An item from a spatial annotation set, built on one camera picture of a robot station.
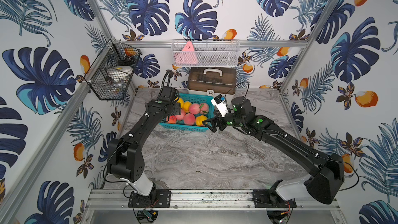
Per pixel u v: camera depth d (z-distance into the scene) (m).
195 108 0.98
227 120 0.65
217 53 1.03
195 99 0.98
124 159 0.44
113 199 0.76
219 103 0.64
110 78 0.83
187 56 0.90
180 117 0.98
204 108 1.00
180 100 0.98
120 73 0.80
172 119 0.97
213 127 0.65
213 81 1.10
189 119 0.97
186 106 1.01
